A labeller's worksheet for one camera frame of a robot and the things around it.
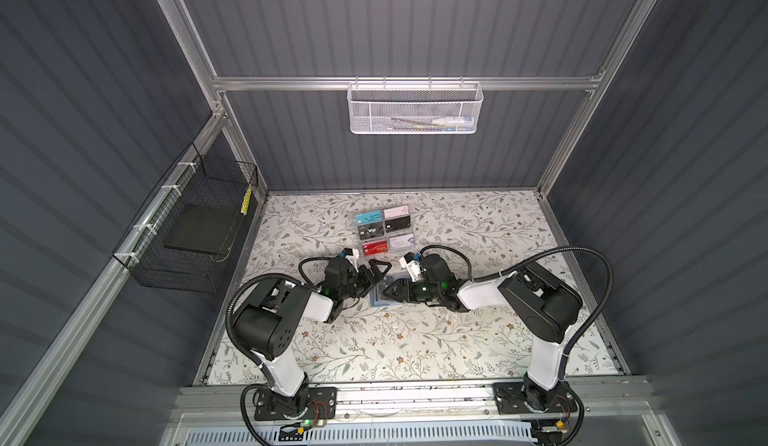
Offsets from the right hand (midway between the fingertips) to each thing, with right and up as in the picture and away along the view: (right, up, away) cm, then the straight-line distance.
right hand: (391, 296), depth 89 cm
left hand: (-1, +7, +2) cm, 7 cm away
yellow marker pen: (-41, +28, -7) cm, 50 cm away
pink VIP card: (+2, +26, +12) cm, 29 cm away
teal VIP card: (-7, +24, +10) cm, 27 cm away
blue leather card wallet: (-4, 0, 0) cm, 4 cm away
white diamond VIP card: (+3, +15, +13) cm, 20 cm away
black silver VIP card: (-7, +20, +10) cm, 23 cm away
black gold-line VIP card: (+3, +22, +12) cm, 25 cm away
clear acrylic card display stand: (-2, +19, +13) cm, 23 cm away
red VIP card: (-5, +14, +12) cm, 19 cm away
